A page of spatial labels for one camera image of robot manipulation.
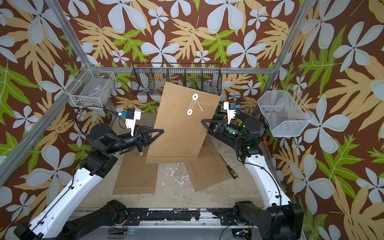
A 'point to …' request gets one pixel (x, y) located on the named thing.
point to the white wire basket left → (91, 87)
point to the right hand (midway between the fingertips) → (205, 120)
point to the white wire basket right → (286, 115)
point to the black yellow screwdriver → (233, 174)
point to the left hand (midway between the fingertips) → (162, 130)
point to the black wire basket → (149, 79)
